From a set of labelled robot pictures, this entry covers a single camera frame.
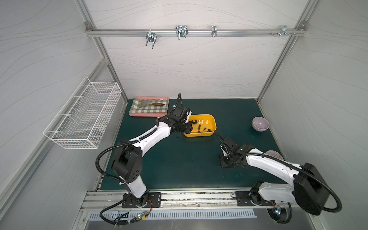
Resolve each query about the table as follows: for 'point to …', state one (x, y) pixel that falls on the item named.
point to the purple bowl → (260, 124)
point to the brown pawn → (199, 131)
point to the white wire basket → (81, 122)
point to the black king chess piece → (199, 126)
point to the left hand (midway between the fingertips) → (191, 128)
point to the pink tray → (134, 114)
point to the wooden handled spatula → (143, 103)
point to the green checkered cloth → (135, 107)
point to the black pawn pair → (195, 122)
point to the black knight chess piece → (209, 130)
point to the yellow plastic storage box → (203, 125)
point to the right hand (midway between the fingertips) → (221, 162)
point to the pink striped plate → (274, 154)
